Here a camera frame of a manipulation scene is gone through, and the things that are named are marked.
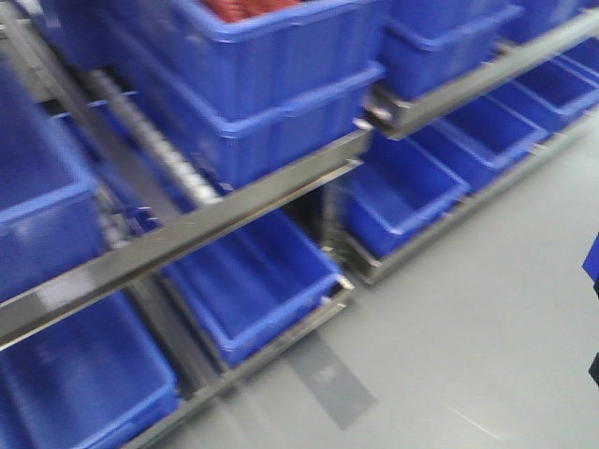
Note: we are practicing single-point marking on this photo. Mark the steel roller rack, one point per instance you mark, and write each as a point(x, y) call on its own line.
point(187, 234)
point(491, 75)

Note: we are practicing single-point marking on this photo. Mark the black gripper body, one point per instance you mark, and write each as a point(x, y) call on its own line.
point(595, 372)

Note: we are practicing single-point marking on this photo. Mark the row of blue bins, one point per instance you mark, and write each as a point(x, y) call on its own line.
point(290, 70)
point(402, 201)

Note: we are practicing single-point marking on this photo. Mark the red parts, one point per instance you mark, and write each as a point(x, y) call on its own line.
point(243, 7)

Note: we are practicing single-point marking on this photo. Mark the blue slant-cornered plastic box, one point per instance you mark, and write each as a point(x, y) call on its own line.
point(593, 262)

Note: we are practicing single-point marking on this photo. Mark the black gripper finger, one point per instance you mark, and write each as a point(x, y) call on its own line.
point(596, 290)

